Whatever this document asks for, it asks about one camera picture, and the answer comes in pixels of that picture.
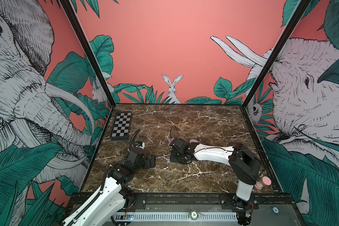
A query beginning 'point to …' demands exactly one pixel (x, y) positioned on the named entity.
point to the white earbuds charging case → (193, 140)
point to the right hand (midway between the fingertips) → (169, 159)
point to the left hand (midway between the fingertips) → (150, 156)
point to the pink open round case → (265, 180)
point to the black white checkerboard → (122, 126)
